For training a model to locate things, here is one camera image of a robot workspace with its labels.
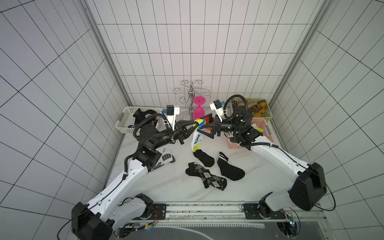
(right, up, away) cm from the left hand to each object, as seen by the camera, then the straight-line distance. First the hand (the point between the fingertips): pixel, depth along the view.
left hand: (198, 125), depth 59 cm
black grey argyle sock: (-1, -27, +26) cm, 37 cm away
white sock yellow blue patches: (+41, -2, +42) cm, 58 cm away
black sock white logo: (-41, +5, +46) cm, 61 cm away
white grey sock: (-19, -21, +31) cm, 42 cm away
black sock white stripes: (+19, -27, +25) cm, 42 cm away
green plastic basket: (+44, +15, +54) cm, 71 cm away
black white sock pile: (+7, -23, +32) cm, 40 cm away
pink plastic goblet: (+1, +7, +33) cm, 33 cm away
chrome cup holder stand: (-3, +20, +32) cm, 38 cm away
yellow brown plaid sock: (+52, +14, +55) cm, 77 cm away
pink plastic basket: (+47, -1, +46) cm, 66 cm away
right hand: (+1, +1, +7) cm, 7 cm away
